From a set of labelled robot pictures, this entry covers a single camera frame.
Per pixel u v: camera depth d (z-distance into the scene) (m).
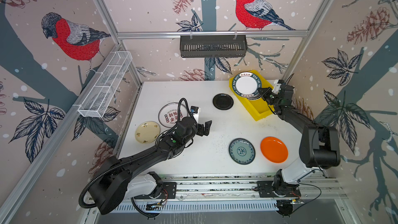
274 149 0.86
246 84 0.95
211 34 0.93
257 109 0.96
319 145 0.46
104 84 0.79
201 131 0.72
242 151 0.86
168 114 1.04
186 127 0.61
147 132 0.96
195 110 0.70
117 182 0.41
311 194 0.73
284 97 0.70
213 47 1.04
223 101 1.08
